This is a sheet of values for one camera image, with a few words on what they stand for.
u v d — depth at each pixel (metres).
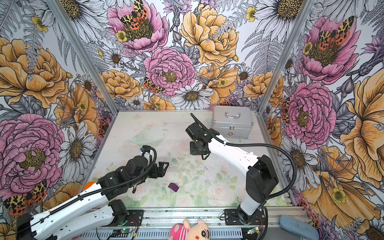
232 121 1.02
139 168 0.56
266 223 0.70
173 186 0.84
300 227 0.69
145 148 0.67
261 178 0.44
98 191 0.49
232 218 0.73
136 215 0.75
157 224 0.73
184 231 0.66
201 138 0.59
